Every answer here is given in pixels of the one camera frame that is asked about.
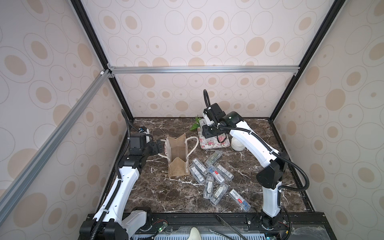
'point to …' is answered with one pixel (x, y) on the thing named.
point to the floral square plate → (221, 140)
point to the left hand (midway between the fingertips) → (158, 141)
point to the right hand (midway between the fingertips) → (211, 131)
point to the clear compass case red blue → (217, 174)
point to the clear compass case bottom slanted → (219, 193)
